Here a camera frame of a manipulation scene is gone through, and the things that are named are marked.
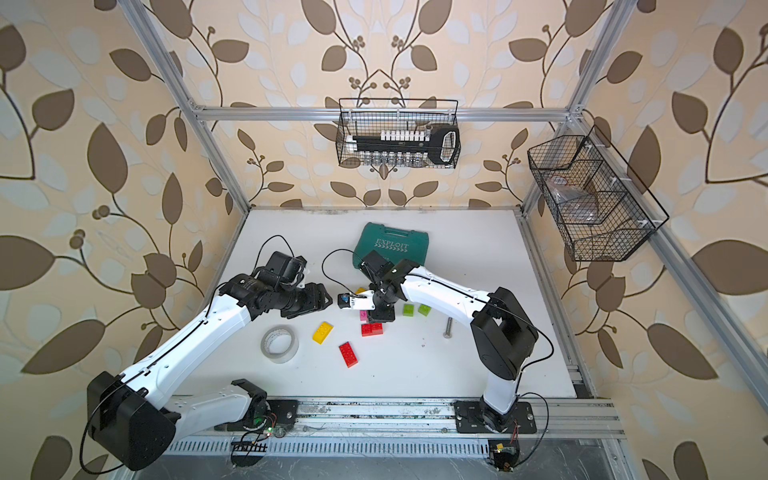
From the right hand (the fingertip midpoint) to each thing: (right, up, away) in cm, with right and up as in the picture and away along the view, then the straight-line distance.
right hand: (373, 308), depth 85 cm
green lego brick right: (+15, -2, +8) cm, 17 cm away
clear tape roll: (-28, -11, +1) cm, 30 cm away
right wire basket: (+57, +28, -12) cm, 65 cm away
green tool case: (+6, +18, +19) cm, 26 cm away
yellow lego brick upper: (-3, +7, -10) cm, 13 cm away
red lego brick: (-1, -7, +1) cm, 7 cm away
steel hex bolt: (+22, -9, +3) cm, 24 cm away
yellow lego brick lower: (-15, -8, +2) cm, 17 cm away
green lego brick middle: (+10, -2, +7) cm, 13 cm away
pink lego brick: (-2, -1, -5) cm, 5 cm away
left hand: (-14, +4, -7) cm, 16 cm away
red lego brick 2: (-7, -13, -1) cm, 15 cm away
